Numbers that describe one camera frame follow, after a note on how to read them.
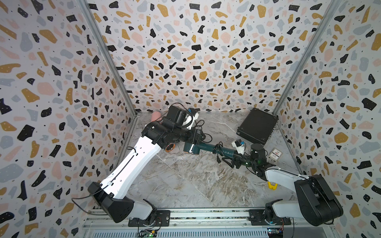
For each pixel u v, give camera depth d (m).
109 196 0.38
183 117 0.53
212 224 0.73
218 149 0.59
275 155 0.97
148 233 0.70
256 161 0.71
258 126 1.07
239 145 0.76
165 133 0.46
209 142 1.04
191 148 0.64
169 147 0.97
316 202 0.43
